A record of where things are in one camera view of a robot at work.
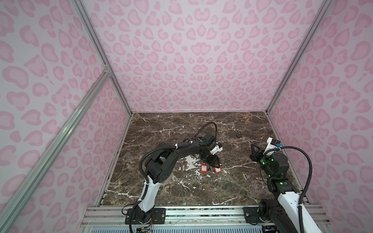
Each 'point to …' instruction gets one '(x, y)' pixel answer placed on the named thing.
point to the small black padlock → (240, 134)
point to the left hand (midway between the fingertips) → (218, 163)
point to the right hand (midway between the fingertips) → (251, 143)
